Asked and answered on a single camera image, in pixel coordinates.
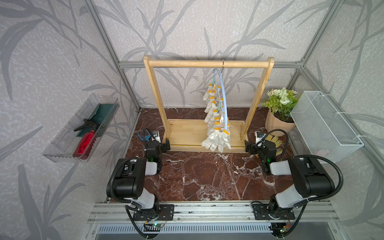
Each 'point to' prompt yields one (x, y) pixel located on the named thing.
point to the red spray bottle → (87, 141)
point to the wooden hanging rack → (182, 135)
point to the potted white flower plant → (281, 103)
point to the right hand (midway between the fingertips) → (253, 138)
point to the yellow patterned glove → (278, 143)
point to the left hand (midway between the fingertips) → (159, 138)
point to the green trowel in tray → (100, 121)
